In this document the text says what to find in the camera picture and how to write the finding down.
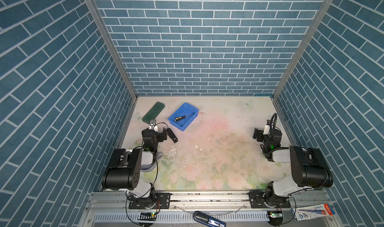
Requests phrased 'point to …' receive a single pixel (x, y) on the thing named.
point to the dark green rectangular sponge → (153, 112)
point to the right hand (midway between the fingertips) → (263, 127)
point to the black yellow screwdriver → (180, 118)
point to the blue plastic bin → (184, 110)
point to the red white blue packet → (312, 211)
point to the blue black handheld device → (205, 219)
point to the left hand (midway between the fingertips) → (156, 127)
